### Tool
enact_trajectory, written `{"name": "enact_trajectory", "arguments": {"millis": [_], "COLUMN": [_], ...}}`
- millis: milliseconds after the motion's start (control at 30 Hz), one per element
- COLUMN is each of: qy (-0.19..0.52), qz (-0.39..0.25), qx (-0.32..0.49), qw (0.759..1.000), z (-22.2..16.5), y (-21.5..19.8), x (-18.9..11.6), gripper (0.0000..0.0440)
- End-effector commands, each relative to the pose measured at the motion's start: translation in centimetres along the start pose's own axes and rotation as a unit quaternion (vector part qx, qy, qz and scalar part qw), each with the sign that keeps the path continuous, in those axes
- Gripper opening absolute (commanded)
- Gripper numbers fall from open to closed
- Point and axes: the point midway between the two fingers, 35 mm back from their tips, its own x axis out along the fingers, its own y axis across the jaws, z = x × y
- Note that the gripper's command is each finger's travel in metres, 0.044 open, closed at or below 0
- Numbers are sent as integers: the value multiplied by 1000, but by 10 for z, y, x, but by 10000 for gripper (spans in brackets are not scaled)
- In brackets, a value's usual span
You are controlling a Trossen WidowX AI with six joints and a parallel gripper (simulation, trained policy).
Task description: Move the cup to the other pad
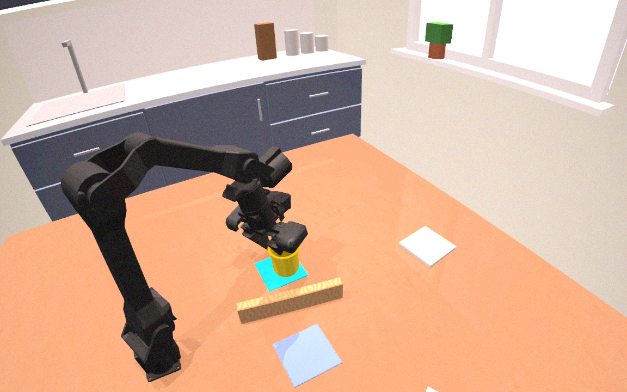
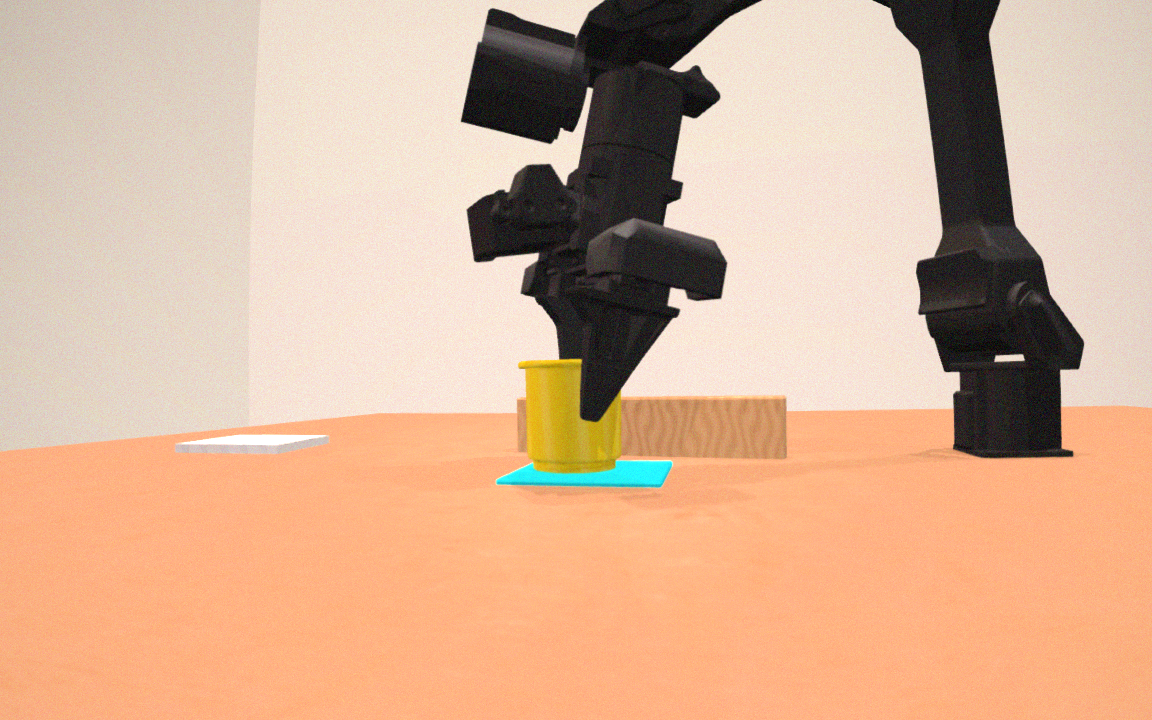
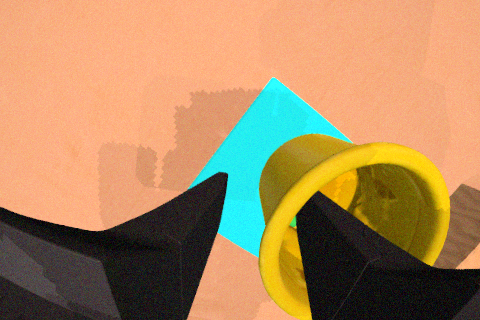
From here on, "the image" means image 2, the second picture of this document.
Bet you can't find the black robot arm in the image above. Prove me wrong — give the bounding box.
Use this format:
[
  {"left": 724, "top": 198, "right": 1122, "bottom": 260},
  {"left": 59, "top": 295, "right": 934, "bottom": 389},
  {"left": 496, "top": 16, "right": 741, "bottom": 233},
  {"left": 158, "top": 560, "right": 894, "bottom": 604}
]
[{"left": 461, "top": 0, "right": 1084, "bottom": 458}]

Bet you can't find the white flat square pad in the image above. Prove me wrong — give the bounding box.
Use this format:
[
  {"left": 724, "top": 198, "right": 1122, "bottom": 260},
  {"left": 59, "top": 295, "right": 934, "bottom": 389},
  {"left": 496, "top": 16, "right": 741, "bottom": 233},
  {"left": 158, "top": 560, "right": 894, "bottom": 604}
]
[{"left": 175, "top": 435, "right": 329, "bottom": 454}]

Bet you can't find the yellow cup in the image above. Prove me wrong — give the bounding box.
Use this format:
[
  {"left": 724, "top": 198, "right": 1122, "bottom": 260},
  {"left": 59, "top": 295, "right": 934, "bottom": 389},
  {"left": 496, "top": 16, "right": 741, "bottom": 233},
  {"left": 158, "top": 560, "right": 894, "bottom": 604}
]
[{"left": 518, "top": 359, "right": 621, "bottom": 473}]

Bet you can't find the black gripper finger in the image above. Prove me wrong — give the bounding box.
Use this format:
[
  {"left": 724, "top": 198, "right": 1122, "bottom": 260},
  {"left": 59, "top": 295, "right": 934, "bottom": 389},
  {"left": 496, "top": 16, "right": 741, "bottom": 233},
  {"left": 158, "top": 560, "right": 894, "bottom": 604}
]
[
  {"left": 535, "top": 294, "right": 583, "bottom": 361},
  {"left": 564, "top": 286, "right": 681, "bottom": 422}
]

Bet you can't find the tan wooden block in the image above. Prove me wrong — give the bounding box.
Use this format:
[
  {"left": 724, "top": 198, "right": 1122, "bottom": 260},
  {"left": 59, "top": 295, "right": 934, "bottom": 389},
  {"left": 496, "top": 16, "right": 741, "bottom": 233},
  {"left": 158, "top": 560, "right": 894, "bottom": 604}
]
[{"left": 517, "top": 395, "right": 787, "bottom": 460}]

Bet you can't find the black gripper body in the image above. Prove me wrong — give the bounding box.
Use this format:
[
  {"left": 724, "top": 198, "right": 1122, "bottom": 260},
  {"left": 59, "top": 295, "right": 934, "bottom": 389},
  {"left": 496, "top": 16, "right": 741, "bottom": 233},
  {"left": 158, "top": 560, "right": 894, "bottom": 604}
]
[{"left": 520, "top": 144, "right": 727, "bottom": 305}]

